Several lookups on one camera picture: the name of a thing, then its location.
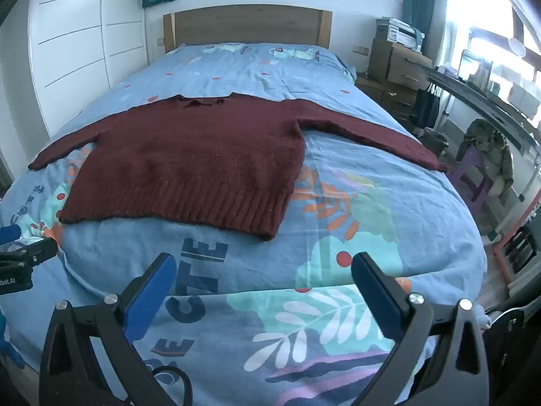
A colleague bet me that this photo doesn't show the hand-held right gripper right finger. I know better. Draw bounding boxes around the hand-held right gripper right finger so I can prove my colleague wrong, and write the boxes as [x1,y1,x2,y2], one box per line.
[351,252,491,406]

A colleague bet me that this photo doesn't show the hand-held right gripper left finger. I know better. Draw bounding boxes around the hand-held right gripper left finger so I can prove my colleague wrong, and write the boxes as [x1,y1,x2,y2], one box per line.
[39,253,187,406]

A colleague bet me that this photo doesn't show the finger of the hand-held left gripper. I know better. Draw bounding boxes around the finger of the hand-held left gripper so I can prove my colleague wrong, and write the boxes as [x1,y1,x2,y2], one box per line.
[0,237,58,270]
[0,225,22,245]

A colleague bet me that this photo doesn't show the dark red knitted sweater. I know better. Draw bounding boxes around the dark red knitted sweater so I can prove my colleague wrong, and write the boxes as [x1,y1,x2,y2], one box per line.
[28,92,448,242]

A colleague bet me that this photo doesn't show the person's left hand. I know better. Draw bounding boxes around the person's left hand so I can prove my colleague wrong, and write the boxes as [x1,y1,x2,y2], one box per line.
[0,308,27,369]

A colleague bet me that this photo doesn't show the blue printed duvet cover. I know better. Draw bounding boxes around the blue printed duvet cover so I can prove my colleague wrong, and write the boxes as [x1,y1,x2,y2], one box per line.
[0,42,489,406]

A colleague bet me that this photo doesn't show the purple chair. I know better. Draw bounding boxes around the purple chair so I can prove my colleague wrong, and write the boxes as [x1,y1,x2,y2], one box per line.
[449,146,495,214]

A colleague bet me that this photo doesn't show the dark waste bin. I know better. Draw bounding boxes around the dark waste bin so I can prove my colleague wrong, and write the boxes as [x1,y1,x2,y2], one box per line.
[423,129,449,157]

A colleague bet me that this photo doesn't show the olive jacket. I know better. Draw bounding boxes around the olive jacket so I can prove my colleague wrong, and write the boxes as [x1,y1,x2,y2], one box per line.
[458,118,514,201]

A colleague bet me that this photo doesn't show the black bag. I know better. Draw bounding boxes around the black bag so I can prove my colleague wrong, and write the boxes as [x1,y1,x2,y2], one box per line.
[409,84,441,130]

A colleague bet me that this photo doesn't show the white wardrobe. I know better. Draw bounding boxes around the white wardrobe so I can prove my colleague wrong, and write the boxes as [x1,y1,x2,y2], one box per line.
[26,0,148,140]

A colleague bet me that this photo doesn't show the brown cardboard box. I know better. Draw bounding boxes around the brown cardboard box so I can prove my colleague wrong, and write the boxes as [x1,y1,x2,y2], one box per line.
[355,39,434,121]

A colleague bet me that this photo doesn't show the grey desk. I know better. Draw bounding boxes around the grey desk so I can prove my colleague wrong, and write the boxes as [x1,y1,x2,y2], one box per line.
[426,67,541,159]

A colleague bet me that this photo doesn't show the printed pillow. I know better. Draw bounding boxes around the printed pillow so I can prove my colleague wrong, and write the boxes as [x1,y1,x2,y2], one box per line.
[269,46,320,62]
[202,43,250,57]

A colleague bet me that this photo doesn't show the white printer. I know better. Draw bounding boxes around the white printer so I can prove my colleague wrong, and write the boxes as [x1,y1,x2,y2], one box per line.
[375,18,424,50]

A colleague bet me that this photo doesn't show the wooden headboard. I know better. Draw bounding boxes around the wooden headboard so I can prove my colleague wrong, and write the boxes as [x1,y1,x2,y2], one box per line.
[163,4,333,53]

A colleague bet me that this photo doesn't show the bright window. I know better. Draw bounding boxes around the bright window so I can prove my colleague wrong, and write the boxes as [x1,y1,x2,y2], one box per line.
[444,0,541,94]

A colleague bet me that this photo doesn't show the black cable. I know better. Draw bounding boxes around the black cable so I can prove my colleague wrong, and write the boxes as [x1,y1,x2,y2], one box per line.
[153,367,193,406]

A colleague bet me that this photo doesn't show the orange metal frame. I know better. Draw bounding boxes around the orange metal frame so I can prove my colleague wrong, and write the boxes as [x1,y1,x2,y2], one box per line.
[487,207,541,288]

